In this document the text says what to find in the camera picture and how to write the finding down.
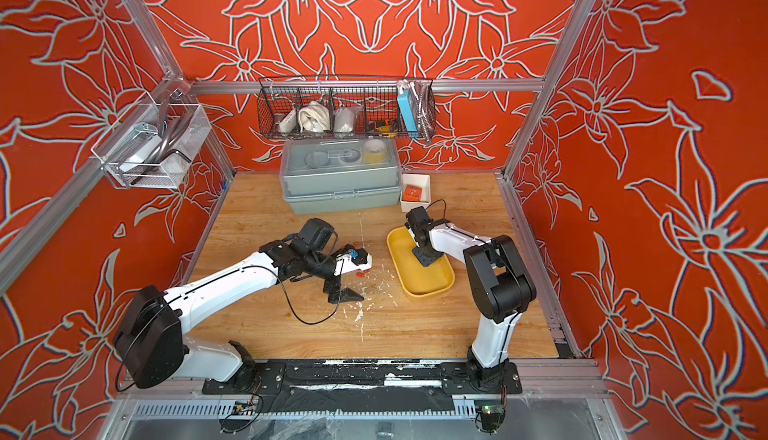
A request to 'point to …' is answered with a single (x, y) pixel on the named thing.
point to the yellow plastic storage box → (418, 279)
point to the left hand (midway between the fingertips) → (363, 274)
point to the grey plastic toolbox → (327, 175)
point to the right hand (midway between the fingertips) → (427, 252)
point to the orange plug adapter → (412, 193)
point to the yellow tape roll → (374, 152)
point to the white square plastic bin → (416, 180)
